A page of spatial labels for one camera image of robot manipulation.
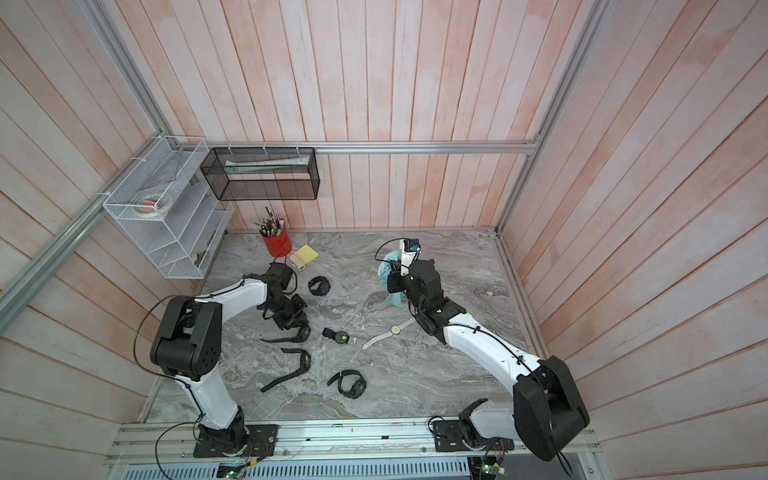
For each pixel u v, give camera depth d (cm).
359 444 73
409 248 68
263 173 106
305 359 84
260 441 73
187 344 50
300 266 107
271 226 100
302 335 88
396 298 88
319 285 99
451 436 73
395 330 93
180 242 78
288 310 81
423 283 59
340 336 90
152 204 74
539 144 93
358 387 78
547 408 41
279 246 107
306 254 113
